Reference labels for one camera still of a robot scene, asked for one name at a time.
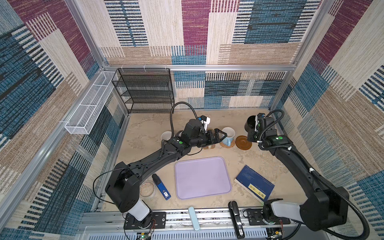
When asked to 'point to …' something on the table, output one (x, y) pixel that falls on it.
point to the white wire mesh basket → (81, 118)
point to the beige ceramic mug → (211, 146)
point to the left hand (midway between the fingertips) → (223, 135)
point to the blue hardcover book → (255, 183)
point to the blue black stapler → (165, 190)
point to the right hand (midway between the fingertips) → (252, 134)
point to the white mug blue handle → (228, 141)
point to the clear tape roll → (147, 189)
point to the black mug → (250, 125)
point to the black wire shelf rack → (145, 90)
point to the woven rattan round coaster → (221, 144)
